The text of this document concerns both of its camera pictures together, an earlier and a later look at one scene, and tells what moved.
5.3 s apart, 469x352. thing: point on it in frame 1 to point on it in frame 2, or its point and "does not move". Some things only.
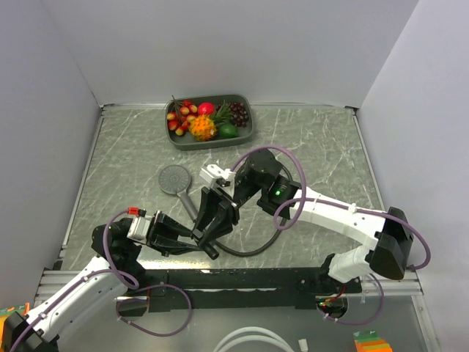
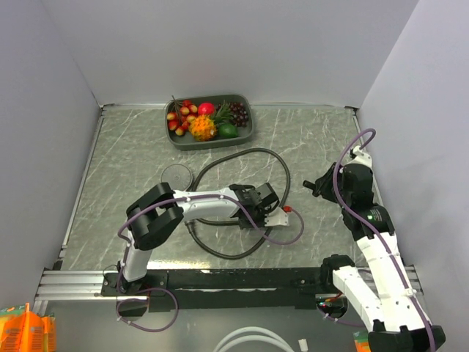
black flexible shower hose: x=270 y=246 to x=236 y=224
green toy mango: x=228 y=130 does not move
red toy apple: x=206 y=108 does not move
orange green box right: x=369 y=341 does not move
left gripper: x=161 y=232 to x=261 y=222
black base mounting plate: x=241 y=287 does not move
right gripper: x=212 y=208 to x=323 y=185
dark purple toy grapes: x=239 y=113 does not move
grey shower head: x=175 y=180 does not move
